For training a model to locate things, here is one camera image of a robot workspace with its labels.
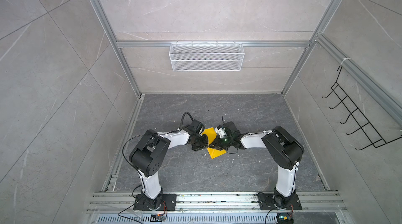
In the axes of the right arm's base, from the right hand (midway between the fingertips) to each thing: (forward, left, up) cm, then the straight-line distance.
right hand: (209, 145), depth 93 cm
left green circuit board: (-35, +26, 0) cm, 44 cm away
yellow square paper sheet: (-5, -2, 0) cm, 5 cm away
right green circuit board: (-37, -33, -1) cm, 49 cm away
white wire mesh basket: (+48, 0, +30) cm, 57 cm away
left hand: (+1, 0, +1) cm, 2 cm away
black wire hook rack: (-5, -65, +32) cm, 72 cm away
